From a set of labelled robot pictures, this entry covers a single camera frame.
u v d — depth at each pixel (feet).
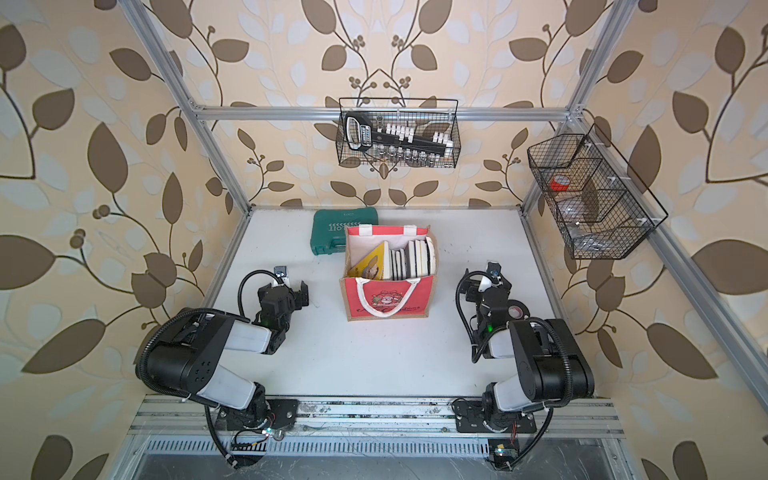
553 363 1.50
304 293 2.91
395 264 2.84
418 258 2.70
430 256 2.69
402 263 2.81
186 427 2.40
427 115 2.99
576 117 2.91
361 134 2.84
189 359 1.48
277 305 2.39
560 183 2.65
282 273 2.69
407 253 2.79
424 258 2.71
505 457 2.30
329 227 3.55
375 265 2.75
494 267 2.53
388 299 2.72
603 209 2.40
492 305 2.24
